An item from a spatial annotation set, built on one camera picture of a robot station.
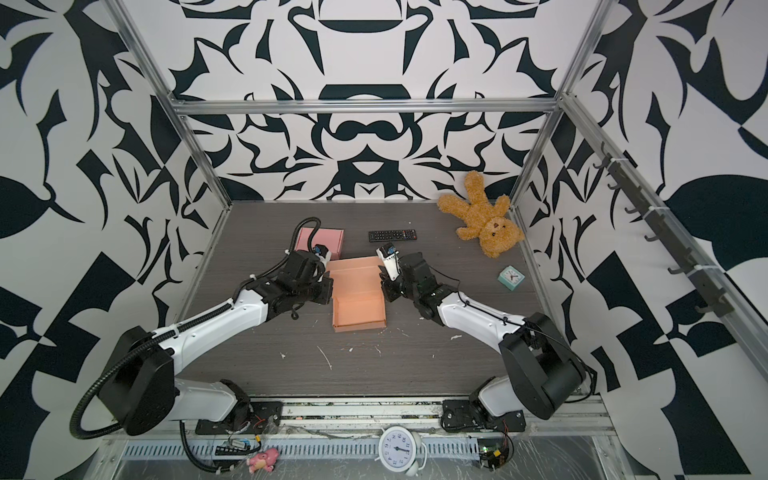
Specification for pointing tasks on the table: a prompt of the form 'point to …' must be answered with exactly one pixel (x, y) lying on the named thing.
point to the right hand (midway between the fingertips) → (381, 272)
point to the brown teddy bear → (485, 220)
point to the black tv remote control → (392, 235)
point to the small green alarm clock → (511, 277)
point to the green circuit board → (238, 447)
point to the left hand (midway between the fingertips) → (333, 279)
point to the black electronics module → (493, 452)
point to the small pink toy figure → (265, 460)
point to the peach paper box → (358, 300)
